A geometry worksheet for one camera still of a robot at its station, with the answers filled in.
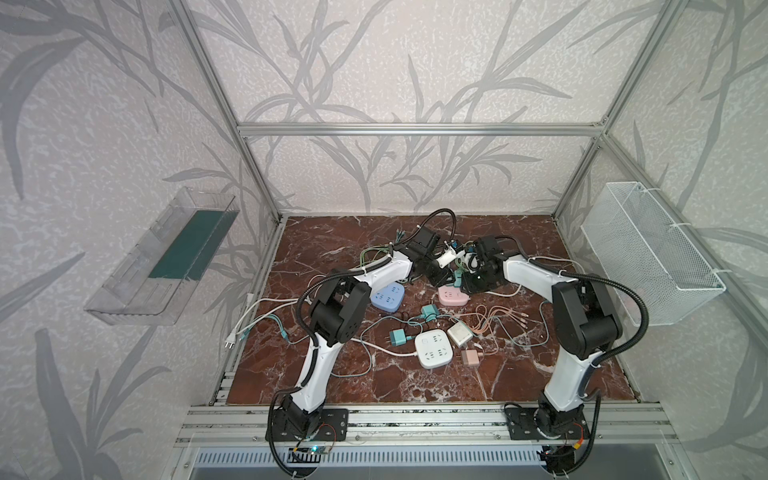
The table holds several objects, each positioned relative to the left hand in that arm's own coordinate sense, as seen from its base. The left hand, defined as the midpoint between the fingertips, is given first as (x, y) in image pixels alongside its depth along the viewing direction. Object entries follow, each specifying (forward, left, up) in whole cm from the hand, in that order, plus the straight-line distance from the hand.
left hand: (454, 266), depth 94 cm
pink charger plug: (-27, -2, -6) cm, 27 cm away
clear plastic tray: (-20, +70, +23) cm, 76 cm away
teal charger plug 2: (-14, +8, -4) cm, 17 cm away
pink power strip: (-7, 0, -6) cm, 10 cm away
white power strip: (-24, +7, -6) cm, 26 cm away
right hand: (-1, -5, -6) cm, 7 cm away
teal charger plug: (-21, +18, -7) cm, 28 cm away
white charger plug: (-20, -1, -6) cm, 21 cm away
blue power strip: (-8, +21, -6) cm, 23 cm away
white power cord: (-20, +70, -12) cm, 73 cm away
